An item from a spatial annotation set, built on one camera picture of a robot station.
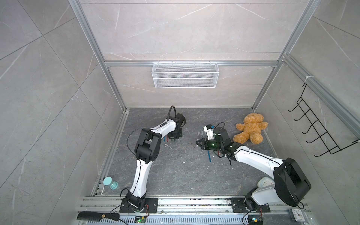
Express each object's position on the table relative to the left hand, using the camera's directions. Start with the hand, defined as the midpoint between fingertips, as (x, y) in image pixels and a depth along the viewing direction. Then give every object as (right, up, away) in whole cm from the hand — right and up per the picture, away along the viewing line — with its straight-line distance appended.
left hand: (178, 134), depth 102 cm
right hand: (+13, -3, -18) cm, 22 cm away
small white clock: (+61, -37, -33) cm, 79 cm away
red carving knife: (-8, -3, -1) cm, 9 cm away
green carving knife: (-5, -3, -2) cm, 6 cm away
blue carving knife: (-10, -3, -1) cm, 10 cm away
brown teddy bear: (+53, +5, -5) cm, 53 cm away
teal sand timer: (-36, -21, -29) cm, 51 cm away
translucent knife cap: (+15, +1, +2) cm, 15 cm away
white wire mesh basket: (+5, +44, -1) cm, 44 cm away
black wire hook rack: (+68, +1, -42) cm, 80 cm away
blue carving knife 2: (+21, -13, -10) cm, 27 cm away
